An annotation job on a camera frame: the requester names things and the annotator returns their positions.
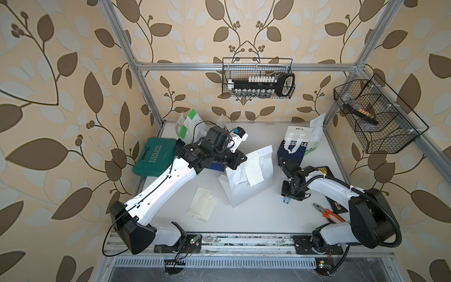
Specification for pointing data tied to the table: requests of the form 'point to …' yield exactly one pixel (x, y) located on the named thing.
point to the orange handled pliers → (326, 213)
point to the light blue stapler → (286, 200)
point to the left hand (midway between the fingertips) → (244, 155)
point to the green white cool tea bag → (191, 128)
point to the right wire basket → (381, 121)
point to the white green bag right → (317, 125)
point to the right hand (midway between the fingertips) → (286, 195)
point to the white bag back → (236, 182)
